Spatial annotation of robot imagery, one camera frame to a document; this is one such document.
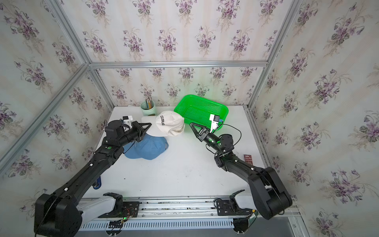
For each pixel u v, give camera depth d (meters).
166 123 0.80
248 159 0.91
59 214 0.38
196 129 0.73
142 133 0.69
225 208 0.73
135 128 0.68
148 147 0.86
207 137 0.66
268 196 0.42
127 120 0.73
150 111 0.99
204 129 0.66
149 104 1.01
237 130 0.64
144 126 0.75
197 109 1.18
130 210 0.72
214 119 0.67
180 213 0.73
